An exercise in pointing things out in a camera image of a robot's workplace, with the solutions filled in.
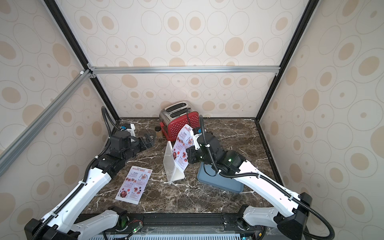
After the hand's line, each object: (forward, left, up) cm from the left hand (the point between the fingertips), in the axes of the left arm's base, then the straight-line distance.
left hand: (153, 136), depth 75 cm
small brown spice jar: (+20, +5, -24) cm, 32 cm away
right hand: (-7, -19, 0) cm, 20 cm away
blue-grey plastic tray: (-21, -26, +4) cm, 34 cm away
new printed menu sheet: (-4, -16, +3) cm, 17 cm away
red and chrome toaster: (+23, -7, -10) cm, 26 cm away
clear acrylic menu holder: (-13, -10, -14) cm, 22 cm away
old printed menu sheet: (-15, +15, -27) cm, 34 cm away
